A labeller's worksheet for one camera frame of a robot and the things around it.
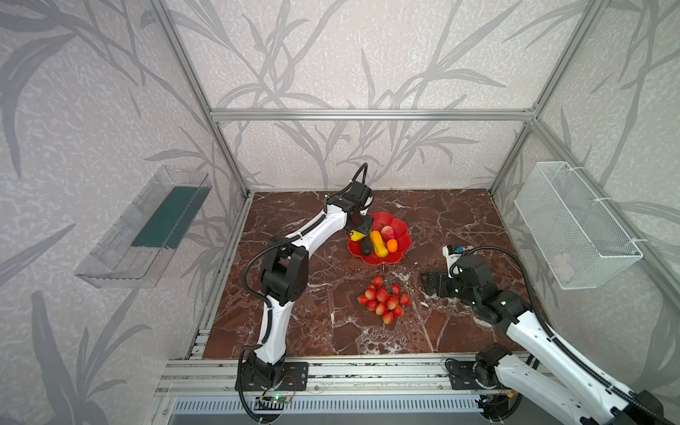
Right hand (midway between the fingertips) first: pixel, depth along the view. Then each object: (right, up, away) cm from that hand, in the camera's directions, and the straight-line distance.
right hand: (433, 266), depth 81 cm
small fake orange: (-10, +4, +17) cm, 21 cm away
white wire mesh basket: (+30, +10, -18) cm, 37 cm away
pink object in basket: (+34, +2, -7) cm, 35 cm away
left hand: (-20, +16, +15) cm, 30 cm away
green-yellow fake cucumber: (-24, +8, +18) cm, 31 cm away
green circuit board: (-45, -34, -10) cm, 57 cm away
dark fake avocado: (-20, +4, +16) cm, 26 cm away
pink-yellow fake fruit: (-12, +9, +21) cm, 26 cm away
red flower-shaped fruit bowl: (-7, +8, +22) cm, 24 cm away
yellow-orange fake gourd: (-16, +5, +18) cm, 24 cm away
